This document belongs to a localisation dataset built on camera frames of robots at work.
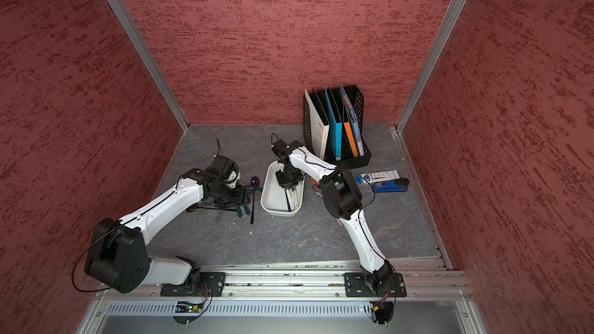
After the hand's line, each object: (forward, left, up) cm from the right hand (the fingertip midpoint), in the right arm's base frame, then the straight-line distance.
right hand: (288, 189), depth 96 cm
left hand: (-11, +17, +7) cm, 21 cm away
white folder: (+12, -13, +22) cm, 29 cm away
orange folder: (+12, -26, +18) cm, 34 cm away
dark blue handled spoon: (-9, -1, -2) cm, 9 cm away
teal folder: (+10, -19, +25) cm, 33 cm away
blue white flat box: (+5, -38, -1) cm, 39 cm away
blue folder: (+12, -26, +27) cm, 39 cm away
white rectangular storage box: (-5, +6, -1) cm, 8 cm away
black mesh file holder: (+34, -31, +21) cm, 50 cm away
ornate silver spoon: (-11, +27, -1) cm, 29 cm away
